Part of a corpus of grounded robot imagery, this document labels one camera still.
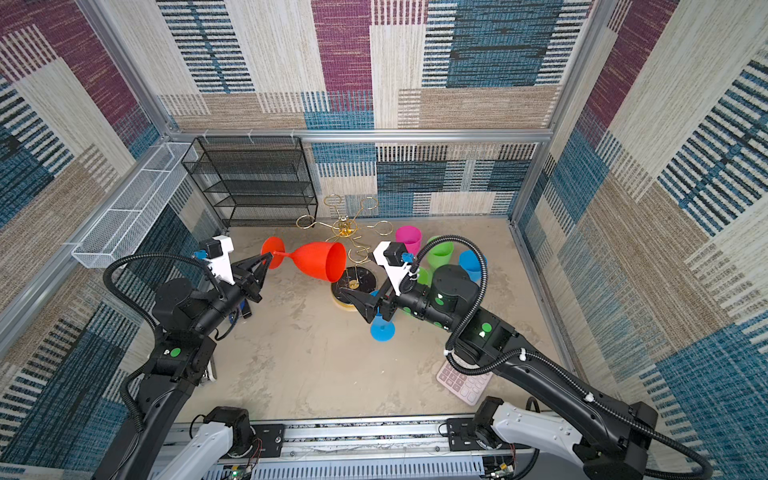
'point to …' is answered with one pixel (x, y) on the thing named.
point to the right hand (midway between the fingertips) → (359, 277)
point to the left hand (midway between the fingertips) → (268, 251)
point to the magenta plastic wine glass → (411, 236)
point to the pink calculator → (468, 387)
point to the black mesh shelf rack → (255, 182)
